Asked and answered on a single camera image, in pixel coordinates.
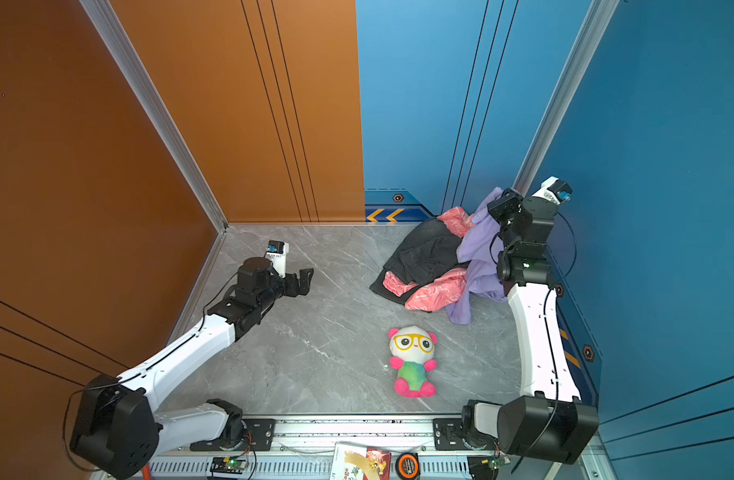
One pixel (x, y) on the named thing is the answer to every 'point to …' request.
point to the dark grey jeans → (430, 251)
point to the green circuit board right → (498, 462)
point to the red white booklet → (358, 462)
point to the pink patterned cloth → (439, 293)
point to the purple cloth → (479, 248)
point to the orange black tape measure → (407, 465)
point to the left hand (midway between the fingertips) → (300, 265)
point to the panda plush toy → (413, 349)
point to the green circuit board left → (228, 465)
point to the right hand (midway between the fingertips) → (499, 186)
